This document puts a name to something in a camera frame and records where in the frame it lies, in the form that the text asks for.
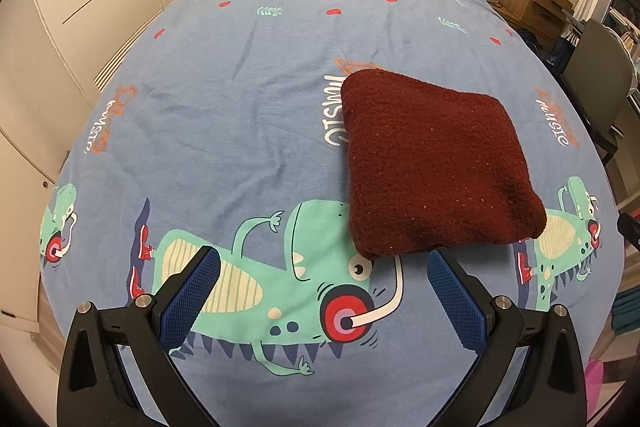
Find grey office chair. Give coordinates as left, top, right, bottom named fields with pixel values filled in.
left=559, top=20, right=636, bottom=165

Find blue dinosaur print bedsheet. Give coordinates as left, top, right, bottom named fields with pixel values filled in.
left=40, top=0, right=624, bottom=426

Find wooden desk with drawers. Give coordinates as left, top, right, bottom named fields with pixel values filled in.
left=492, top=0, right=574, bottom=54

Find white wardrobe doors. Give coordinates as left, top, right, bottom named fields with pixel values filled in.
left=1, top=0, right=171, bottom=332

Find dark red knit sweater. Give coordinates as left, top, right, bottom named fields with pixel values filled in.
left=341, top=69, right=547, bottom=259

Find stacked teal folded cloths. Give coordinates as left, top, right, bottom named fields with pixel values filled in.
left=612, top=286, right=640, bottom=336

